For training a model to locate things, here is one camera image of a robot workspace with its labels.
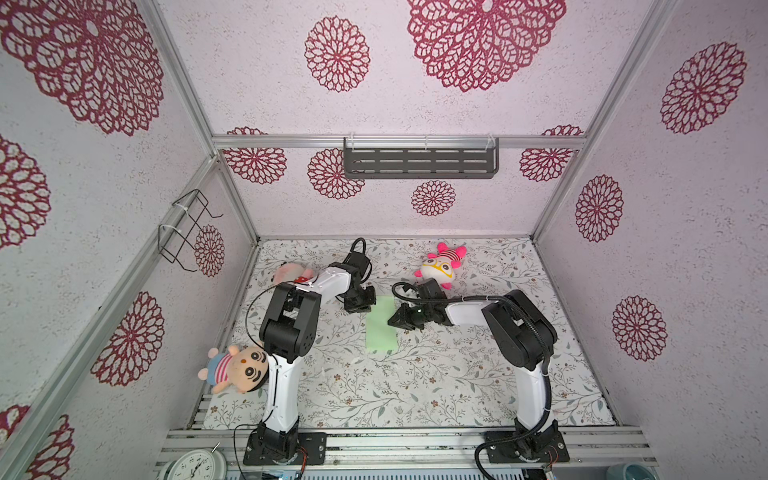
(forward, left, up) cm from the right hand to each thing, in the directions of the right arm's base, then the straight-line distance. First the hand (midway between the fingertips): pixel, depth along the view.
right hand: (389, 321), depth 96 cm
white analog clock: (-41, +43, +5) cm, 59 cm away
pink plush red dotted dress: (+14, +33, +8) cm, 37 cm away
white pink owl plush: (+19, -17, +7) cm, 26 cm away
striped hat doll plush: (-21, +37, +9) cm, 44 cm away
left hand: (+4, +6, -1) cm, 7 cm away
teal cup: (-38, -56, +2) cm, 68 cm away
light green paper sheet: (-5, +3, 0) cm, 6 cm away
